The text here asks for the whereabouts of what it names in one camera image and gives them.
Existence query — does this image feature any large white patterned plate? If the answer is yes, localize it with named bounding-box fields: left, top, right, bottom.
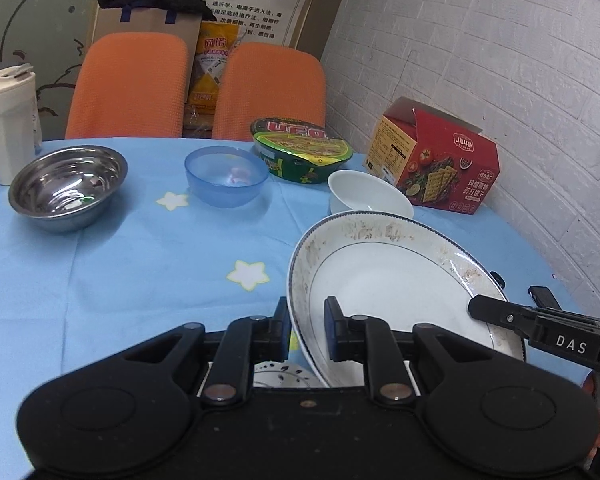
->
left=287, top=211, right=526, bottom=387

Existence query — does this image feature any white ceramic bowl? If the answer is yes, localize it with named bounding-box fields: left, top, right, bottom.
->
left=327, top=170, right=415, bottom=219

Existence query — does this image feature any stainless steel bowl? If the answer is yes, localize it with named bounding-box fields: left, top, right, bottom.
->
left=8, top=145, right=128, bottom=233

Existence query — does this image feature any small floral plate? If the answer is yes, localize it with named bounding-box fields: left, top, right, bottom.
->
left=253, top=362, right=324, bottom=389

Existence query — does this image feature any blue cartoon tablecloth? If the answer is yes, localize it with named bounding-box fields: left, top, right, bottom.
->
left=0, top=138, right=577, bottom=479

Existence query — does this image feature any green instant noodle bowl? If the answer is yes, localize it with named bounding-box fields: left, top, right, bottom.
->
left=250, top=117, right=353, bottom=184

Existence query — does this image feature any blue plastic bowl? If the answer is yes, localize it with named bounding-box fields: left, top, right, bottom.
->
left=184, top=146, right=270, bottom=208

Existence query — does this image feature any red cracker box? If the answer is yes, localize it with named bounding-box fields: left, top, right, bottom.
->
left=364, top=96, right=500, bottom=214

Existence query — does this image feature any right orange chair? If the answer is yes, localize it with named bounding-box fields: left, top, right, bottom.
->
left=211, top=42, right=326, bottom=141

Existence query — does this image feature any orange chair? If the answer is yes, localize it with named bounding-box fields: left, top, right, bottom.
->
left=65, top=32, right=188, bottom=140
left=211, top=42, right=326, bottom=141

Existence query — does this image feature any left orange chair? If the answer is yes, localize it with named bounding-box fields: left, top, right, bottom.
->
left=65, top=32, right=188, bottom=140

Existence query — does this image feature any yellow snack bag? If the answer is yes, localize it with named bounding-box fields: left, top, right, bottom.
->
left=183, top=22, right=244, bottom=130

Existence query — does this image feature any white tumbler cup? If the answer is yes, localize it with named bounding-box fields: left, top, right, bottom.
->
left=0, top=63, right=43, bottom=186

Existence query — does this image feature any brown paper bag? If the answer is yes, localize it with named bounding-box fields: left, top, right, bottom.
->
left=87, top=6, right=201, bottom=58

